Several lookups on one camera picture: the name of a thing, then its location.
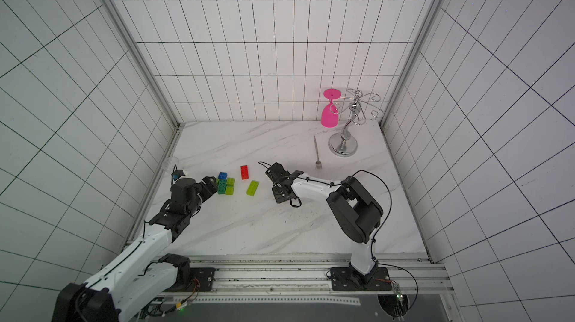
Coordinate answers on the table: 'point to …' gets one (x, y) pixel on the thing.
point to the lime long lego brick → (252, 188)
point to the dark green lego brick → (221, 186)
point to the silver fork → (318, 163)
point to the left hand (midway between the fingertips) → (208, 186)
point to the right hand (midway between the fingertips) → (284, 188)
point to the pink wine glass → (329, 114)
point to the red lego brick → (244, 172)
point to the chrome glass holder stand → (341, 144)
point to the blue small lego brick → (222, 175)
